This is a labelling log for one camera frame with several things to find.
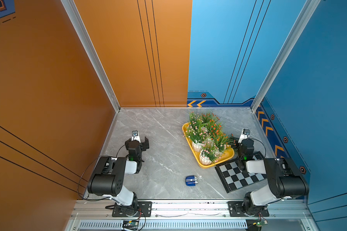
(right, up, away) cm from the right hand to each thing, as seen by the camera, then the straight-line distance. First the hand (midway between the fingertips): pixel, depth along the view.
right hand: (239, 135), depth 93 cm
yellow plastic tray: (-7, -12, -1) cm, 14 cm away
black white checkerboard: (-8, -23, -12) cm, 27 cm away
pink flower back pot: (-22, -9, -13) cm, 27 cm away
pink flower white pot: (-28, +9, -1) cm, 30 cm away
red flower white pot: (-19, +10, -3) cm, 21 cm away
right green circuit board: (0, -41, -23) cm, 47 cm away
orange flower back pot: (-27, 0, -6) cm, 27 cm away
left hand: (-66, -1, +1) cm, 66 cm away
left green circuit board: (-64, -43, -21) cm, 80 cm away
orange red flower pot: (-15, +1, -6) cm, 17 cm away
